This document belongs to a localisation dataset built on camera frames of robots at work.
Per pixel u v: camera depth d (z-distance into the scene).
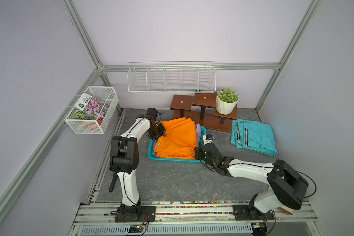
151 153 0.87
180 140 0.91
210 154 0.67
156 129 0.85
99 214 0.76
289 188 0.43
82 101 0.73
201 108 1.02
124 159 0.53
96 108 0.75
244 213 0.74
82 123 0.73
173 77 0.99
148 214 0.72
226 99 0.87
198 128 0.94
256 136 1.02
